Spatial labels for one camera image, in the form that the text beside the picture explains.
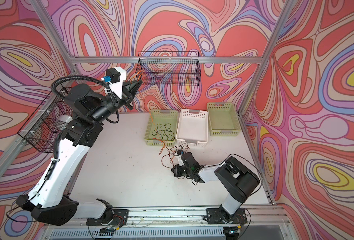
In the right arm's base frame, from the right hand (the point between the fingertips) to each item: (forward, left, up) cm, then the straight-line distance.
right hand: (173, 172), depth 90 cm
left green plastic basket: (+44, +9, +5) cm, 45 cm away
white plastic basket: (+34, -15, +1) cm, 37 cm away
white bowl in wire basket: (+15, +53, +35) cm, 65 cm away
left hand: (+10, +9, +59) cm, 60 cm away
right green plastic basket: (+40, -40, +1) cm, 56 cm away
